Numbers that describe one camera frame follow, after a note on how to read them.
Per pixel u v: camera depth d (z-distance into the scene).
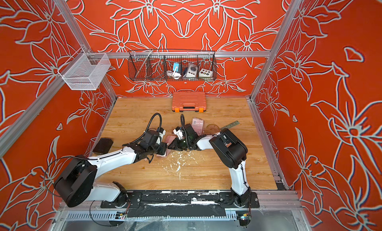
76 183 0.42
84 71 0.90
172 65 0.99
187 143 0.76
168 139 0.93
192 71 0.91
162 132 0.81
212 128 1.01
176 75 0.85
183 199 0.74
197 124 1.03
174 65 0.83
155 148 0.72
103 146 0.91
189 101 1.10
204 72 0.95
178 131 0.88
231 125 1.04
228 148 0.52
